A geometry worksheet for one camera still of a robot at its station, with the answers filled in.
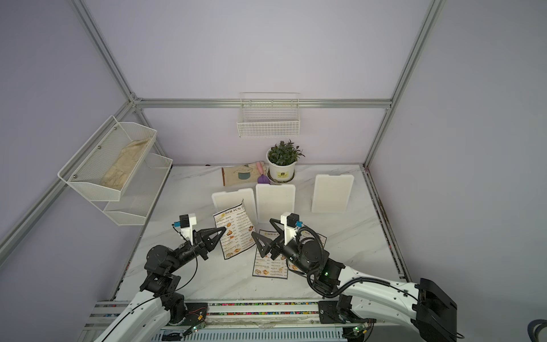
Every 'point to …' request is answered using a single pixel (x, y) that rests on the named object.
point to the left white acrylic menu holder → (222, 201)
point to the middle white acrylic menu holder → (272, 201)
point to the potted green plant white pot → (281, 160)
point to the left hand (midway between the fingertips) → (225, 231)
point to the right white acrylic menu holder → (331, 192)
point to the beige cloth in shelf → (124, 165)
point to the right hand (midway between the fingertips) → (263, 228)
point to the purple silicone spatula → (262, 179)
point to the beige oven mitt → (247, 174)
